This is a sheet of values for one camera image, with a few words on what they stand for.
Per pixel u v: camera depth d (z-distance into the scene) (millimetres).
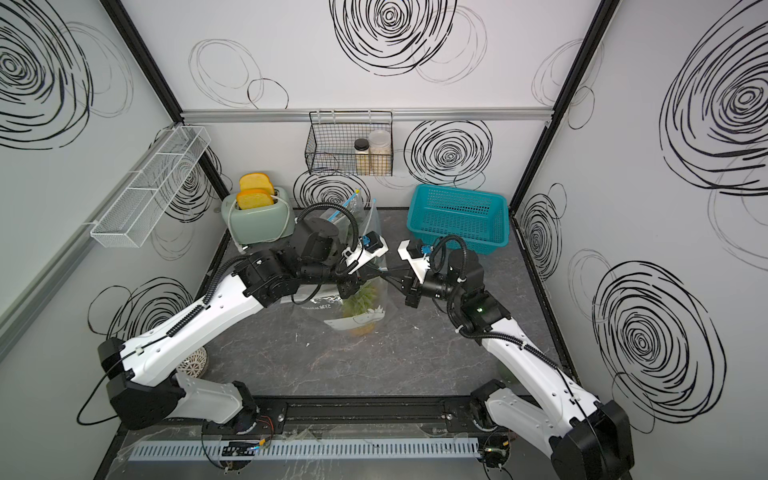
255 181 993
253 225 993
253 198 963
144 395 398
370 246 541
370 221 874
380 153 846
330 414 756
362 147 846
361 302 725
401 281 632
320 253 505
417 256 577
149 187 782
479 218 1156
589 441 376
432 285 606
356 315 739
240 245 1049
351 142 885
